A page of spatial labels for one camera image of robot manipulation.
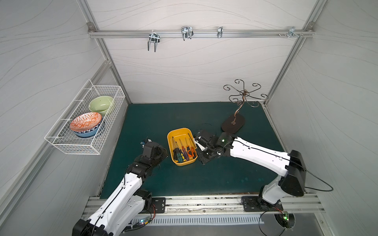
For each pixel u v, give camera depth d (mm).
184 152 909
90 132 574
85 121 636
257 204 735
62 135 574
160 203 737
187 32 765
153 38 781
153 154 626
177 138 984
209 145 570
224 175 807
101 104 733
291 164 426
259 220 703
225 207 734
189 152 905
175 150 912
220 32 778
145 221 689
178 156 869
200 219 703
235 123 1049
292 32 765
